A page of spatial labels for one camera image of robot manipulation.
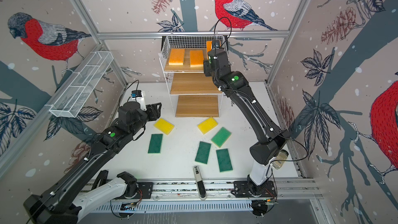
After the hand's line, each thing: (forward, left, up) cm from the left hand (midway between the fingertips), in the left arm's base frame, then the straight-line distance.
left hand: (155, 104), depth 72 cm
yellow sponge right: (+5, -26, -29) cm, 39 cm away
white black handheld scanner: (-29, -21, -24) cm, 43 cm away
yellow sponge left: (+3, +1, -28) cm, 28 cm away
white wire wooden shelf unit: (+11, -17, -6) cm, 21 cm away
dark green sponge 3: (-18, -34, -28) cm, 47 cm away
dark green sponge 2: (-13, -22, -28) cm, 38 cm away
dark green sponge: (-8, +6, -28) cm, 30 cm away
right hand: (+14, -25, +13) cm, 32 cm away
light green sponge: (-5, -32, -28) cm, 43 cm away
